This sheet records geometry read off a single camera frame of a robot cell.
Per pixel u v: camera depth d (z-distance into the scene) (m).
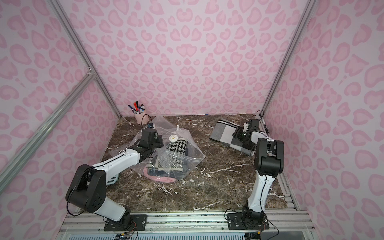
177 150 0.90
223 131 1.07
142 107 1.09
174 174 0.80
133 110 1.07
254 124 0.83
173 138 0.90
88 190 0.44
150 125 0.80
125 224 0.65
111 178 0.52
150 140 0.71
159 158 0.84
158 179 0.84
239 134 0.94
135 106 1.04
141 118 1.10
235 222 0.72
